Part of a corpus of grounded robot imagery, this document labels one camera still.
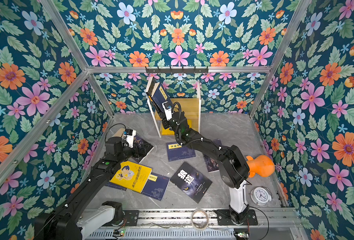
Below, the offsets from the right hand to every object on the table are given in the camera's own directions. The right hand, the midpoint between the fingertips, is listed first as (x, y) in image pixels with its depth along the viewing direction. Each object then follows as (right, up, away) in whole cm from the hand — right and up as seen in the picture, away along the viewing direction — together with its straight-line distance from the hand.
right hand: (165, 109), depth 82 cm
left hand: (-10, -17, -3) cm, 20 cm away
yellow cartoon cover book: (-21, -38, +4) cm, 44 cm away
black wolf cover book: (+15, -41, +2) cm, 44 cm away
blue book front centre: (-5, -43, +1) cm, 44 cm away
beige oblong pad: (-36, -14, +23) cm, 46 cm away
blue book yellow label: (-3, +8, +2) cm, 9 cm away
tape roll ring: (+18, -59, -12) cm, 62 cm away
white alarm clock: (+51, -46, -5) cm, 69 cm away
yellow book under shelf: (-2, -13, +20) cm, 25 cm away
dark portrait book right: (+28, -33, +9) cm, 44 cm away
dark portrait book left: (-10, -21, -10) cm, 25 cm away
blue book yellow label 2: (+5, -27, +16) cm, 32 cm away
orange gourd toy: (+54, -31, 0) cm, 63 cm away
